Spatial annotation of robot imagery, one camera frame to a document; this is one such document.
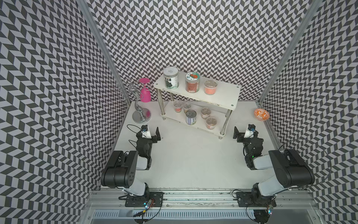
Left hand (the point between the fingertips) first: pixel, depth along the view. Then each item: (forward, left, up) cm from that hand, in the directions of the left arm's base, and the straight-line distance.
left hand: (150, 128), depth 91 cm
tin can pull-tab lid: (+6, -27, +4) cm, 28 cm away
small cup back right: (+11, -37, +2) cm, 39 cm away
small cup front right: (+3, -40, +2) cm, 40 cm away
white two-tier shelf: (-1, -42, +24) cm, 49 cm away
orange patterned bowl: (+17, -82, -7) cm, 84 cm away
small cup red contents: (+18, -18, +2) cm, 25 cm away
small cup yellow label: (+17, -24, +2) cm, 29 cm away
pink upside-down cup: (+26, +7, +7) cm, 27 cm away
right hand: (0, -60, 0) cm, 60 cm away
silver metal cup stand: (+18, +12, -9) cm, 24 cm away
